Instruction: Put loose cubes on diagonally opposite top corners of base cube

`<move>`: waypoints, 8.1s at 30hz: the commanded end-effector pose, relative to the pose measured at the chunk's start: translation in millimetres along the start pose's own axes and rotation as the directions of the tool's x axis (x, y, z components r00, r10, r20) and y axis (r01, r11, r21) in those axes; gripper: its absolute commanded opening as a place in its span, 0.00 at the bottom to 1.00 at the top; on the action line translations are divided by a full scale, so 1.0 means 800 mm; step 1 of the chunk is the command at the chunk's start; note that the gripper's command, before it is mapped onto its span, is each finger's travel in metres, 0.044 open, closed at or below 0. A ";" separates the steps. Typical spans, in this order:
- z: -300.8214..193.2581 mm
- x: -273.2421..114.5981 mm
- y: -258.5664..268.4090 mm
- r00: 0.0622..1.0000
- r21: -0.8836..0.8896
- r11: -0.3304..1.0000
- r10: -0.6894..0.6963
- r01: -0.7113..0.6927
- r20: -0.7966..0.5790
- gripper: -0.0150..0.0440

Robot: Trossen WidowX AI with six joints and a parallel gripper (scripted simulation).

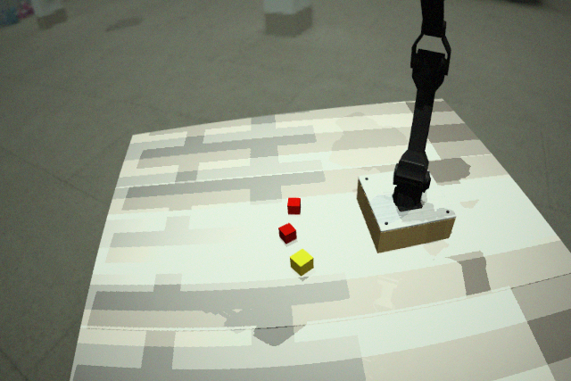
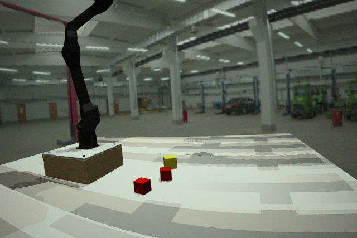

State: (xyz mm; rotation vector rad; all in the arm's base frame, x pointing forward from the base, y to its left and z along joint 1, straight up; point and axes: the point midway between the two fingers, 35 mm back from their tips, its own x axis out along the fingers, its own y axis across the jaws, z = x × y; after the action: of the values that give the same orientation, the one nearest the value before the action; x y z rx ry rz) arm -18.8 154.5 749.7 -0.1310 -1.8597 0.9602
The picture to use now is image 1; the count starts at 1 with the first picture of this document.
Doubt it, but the red cube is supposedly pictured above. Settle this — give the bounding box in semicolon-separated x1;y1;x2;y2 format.
287;198;301;215
278;222;297;244

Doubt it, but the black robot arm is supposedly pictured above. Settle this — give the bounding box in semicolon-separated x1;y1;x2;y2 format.
392;0;451;211

